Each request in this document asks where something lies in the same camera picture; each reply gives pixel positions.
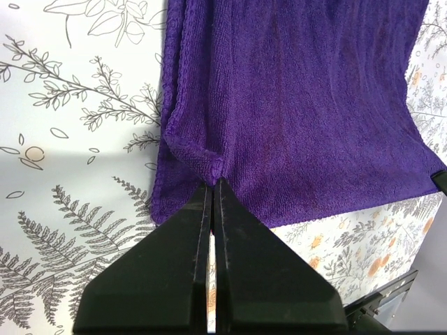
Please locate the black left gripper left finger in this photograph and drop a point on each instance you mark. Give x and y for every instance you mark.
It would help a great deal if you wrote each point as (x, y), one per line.
(160, 285)

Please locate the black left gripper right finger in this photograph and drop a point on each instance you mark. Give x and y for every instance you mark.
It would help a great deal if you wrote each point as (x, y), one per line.
(263, 286)

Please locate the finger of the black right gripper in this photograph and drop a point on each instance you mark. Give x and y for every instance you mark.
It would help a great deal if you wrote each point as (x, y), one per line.
(440, 181)

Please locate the purple towel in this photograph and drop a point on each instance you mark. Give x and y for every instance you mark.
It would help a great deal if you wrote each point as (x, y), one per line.
(299, 105)

